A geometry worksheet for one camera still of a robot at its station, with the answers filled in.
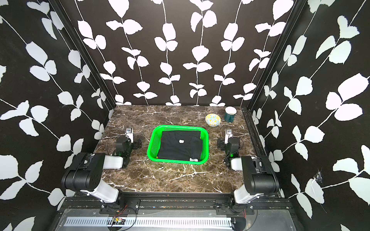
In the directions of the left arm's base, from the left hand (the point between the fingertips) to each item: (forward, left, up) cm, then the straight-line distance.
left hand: (132, 133), depth 95 cm
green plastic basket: (-2, -15, 0) cm, 15 cm away
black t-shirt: (-9, -32, -3) cm, 34 cm away
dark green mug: (+14, -69, +3) cm, 70 cm away
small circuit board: (-47, +1, -8) cm, 48 cm away
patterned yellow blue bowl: (+15, -58, -6) cm, 60 cm away
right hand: (-3, -63, 0) cm, 63 cm away
